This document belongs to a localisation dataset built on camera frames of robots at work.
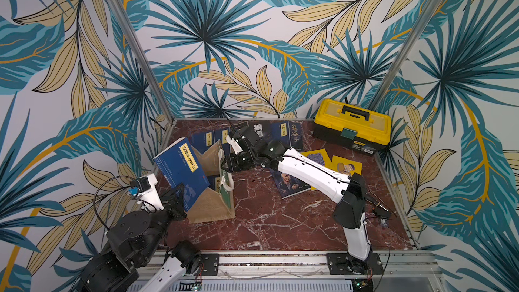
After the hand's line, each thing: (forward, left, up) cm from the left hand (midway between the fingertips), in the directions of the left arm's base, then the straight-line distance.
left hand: (184, 189), depth 59 cm
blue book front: (+6, +2, +3) cm, 7 cm away
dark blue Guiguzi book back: (+51, -42, -29) cm, 72 cm away
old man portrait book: (+17, -35, -30) cm, 49 cm away
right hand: (+14, -9, -10) cm, 19 cm away
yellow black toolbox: (+41, -66, -15) cm, 79 cm away
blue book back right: (+48, -33, -28) cm, 65 cm away
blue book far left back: (+41, +9, -29) cm, 51 cm away
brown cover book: (+52, -11, -29) cm, 60 cm away
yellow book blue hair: (+33, -53, -30) cm, 69 cm away
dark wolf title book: (+51, -22, -29) cm, 63 cm away
